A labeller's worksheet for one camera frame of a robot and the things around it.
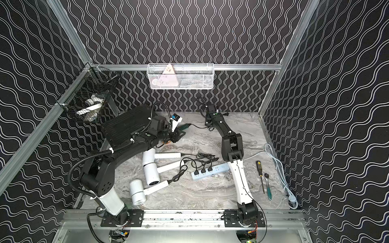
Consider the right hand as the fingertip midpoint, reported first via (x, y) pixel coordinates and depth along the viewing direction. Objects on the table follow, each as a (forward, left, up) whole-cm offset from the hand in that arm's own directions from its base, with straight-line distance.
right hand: (215, 123), depth 114 cm
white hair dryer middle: (-41, +38, +4) cm, 56 cm away
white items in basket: (-20, +66, +34) cm, 77 cm away
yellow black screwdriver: (-38, -24, -1) cm, 45 cm away
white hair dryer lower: (-53, +43, +4) cm, 69 cm away
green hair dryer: (-7, +23, +3) cm, 24 cm away
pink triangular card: (+4, +30, +35) cm, 47 cm away
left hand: (-21, +22, +18) cm, 35 cm away
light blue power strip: (-38, +2, +1) cm, 38 cm away
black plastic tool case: (-9, +67, +3) cm, 68 cm away
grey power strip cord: (-54, -38, -5) cm, 66 cm away
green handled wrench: (-47, -26, -2) cm, 54 cm away
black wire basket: (-5, +81, +27) cm, 85 cm away
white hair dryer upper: (-32, +42, +5) cm, 53 cm away
